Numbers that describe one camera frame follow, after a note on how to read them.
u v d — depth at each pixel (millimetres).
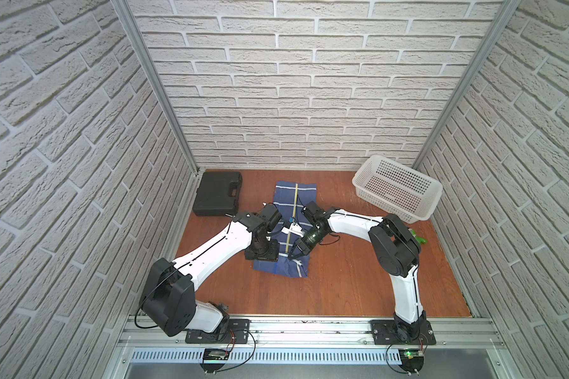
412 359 694
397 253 532
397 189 1118
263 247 674
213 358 708
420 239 945
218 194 1025
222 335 669
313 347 710
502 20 709
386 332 733
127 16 706
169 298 408
